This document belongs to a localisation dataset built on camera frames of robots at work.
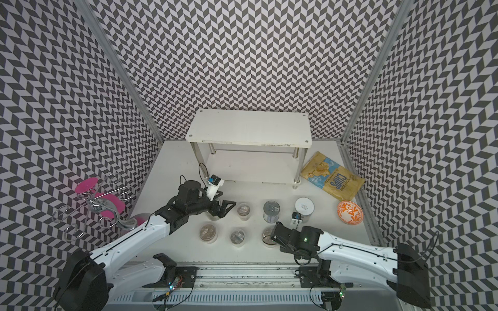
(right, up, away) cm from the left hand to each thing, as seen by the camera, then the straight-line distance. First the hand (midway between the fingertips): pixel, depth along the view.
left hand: (227, 200), depth 80 cm
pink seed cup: (-8, -13, -2) cm, 15 cm away
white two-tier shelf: (+15, +22, -8) cm, 28 cm away
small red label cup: (+7, -6, +5) cm, 10 cm away
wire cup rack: (-41, +3, -12) cm, 43 cm away
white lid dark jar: (+33, -3, +2) cm, 34 cm away
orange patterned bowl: (+56, -8, +9) cm, 57 cm away
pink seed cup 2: (+16, -15, -2) cm, 22 cm away
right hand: (+25, -19, -3) cm, 32 cm away
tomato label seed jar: (-8, -10, +7) cm, 14 cm away
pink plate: (-49, +8, -11) cm, 51 cm away
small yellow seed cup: (+5, -15, -3) cm, 16 cm away
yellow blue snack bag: (+52, +8, +20) cm, 57 cm away
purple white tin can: (+19, -6, +2) cm, 20 cm away
